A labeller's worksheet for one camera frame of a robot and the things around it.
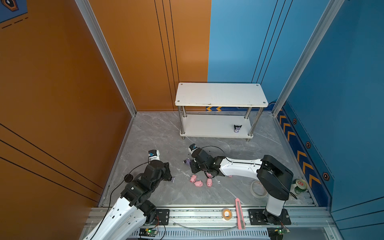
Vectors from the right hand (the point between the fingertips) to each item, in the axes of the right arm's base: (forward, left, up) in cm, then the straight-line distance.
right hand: (190, 164), depth 87 cm
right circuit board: (-32, -42, -7) cm, 54 cm away
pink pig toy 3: (-10, -11, -3) cm, 15 cm away
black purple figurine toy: (+22, -30, +6) cm, 38 cm away
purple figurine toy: (+2, +1, -2) cm, 3 cm away
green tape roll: (-14, -56, +4) cm, 58 cm away
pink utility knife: (-26, -25, -4) cm, 37 cm away
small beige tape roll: (-25, -19, -7) cm, 32 cm away
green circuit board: (-32, +19, -6) cm, 38 cm away
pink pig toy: (-7, -2, -3) cm, 8 cm away
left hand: (-4, +11, +9) cm, 15 cm away
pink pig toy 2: (-10, -5, -3) cm, 12 cm away
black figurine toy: (-8, +9, -3) cm, 13 cm away
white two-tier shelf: (+51, -29, -6) cm, 59 cm away
